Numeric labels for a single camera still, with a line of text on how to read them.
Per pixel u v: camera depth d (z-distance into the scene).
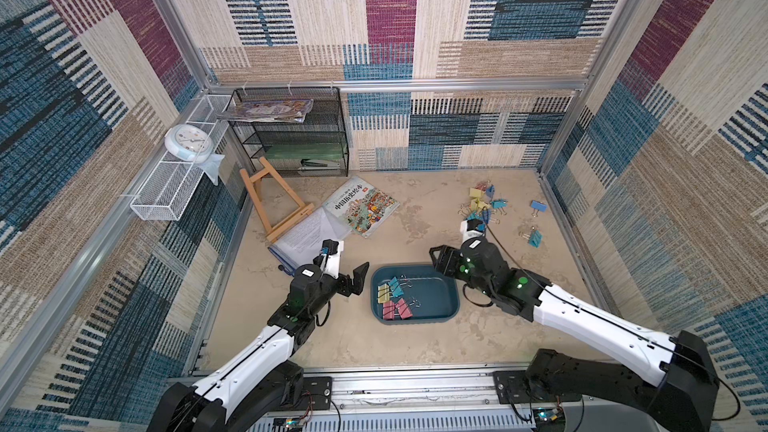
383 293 0.89
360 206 1.09
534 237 0.99
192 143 0.76
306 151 1.05
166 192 0.91
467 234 0.70
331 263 0.72
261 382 0.53
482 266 0.57
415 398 0.73
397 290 0.89
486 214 1.09
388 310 0.85
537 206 1.08
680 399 0.38
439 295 0.89
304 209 1.05
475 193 1.12
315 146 1.12
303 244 1.01
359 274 0.73
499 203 1.09
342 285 0.73
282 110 0.87
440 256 0.71
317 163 1.11
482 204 1.08
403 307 0.85
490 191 1.11
